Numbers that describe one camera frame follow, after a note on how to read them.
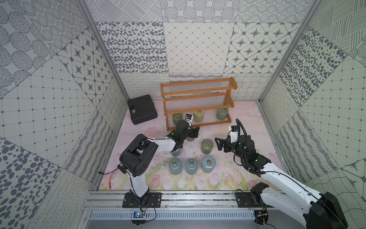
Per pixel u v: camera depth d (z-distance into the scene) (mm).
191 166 782
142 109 1108
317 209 397
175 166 780
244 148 592
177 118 998
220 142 687
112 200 758
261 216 729
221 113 1016
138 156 486
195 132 855
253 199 649
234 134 713
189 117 819
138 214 715
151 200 734
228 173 838
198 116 1011
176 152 868
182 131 730
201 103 1031
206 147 860
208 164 780
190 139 866
